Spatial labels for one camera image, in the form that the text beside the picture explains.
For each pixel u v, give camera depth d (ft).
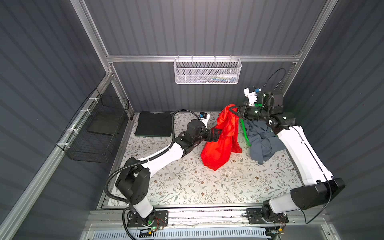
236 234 2.29
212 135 2.37
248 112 2.02
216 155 2.76
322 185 1.31
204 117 2.33
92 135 2.42
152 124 3.60
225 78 2.99
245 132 3.18
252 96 2.10
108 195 1.44
